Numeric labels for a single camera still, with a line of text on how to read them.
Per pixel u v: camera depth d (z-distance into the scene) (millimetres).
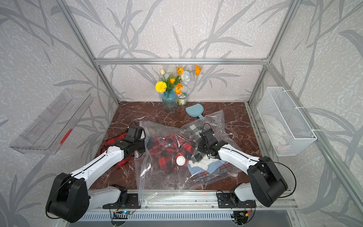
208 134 693
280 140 739
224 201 726
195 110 1155
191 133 940
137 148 701
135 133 666
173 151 756
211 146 668
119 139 933
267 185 419
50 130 670
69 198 398
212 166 825
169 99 1109
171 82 956
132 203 723
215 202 752
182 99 1150
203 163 823
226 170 824
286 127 613
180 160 799
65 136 631
